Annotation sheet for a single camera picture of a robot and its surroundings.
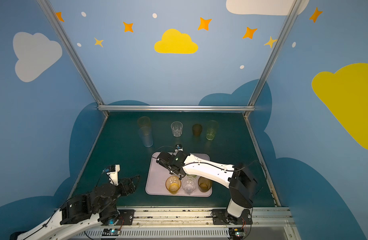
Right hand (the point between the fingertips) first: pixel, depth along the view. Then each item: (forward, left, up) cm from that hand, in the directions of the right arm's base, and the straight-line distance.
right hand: (180, 166), depth 81 cm
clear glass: (+34, +6, -10) cm, 36 cm away
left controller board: (-31, +32, -10) cm, 45 cm away
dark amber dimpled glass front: (-6, -14, -10) cm, 18 cm away
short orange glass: (-7, +4, -9) cm, 12 cm away
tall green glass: (+30, -19, -2) cm, 36 cm away
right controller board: (-28, -29, -12) cm, 42 cm away
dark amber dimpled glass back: (+33, -9, -8) cm, 35 cm away
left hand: (-10, +20, +4) cm, 23 cm away
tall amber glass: (+31, +28, 0) cm, 42 cm away
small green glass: (-14, -6, +23) cm, 27 cm away
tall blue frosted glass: (+24, +26, -5) cm, 36 cm away
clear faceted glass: (-6, -5, -11) cm, 14 cm away
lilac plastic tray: (-3, +15, -11) cm, 19 cm away
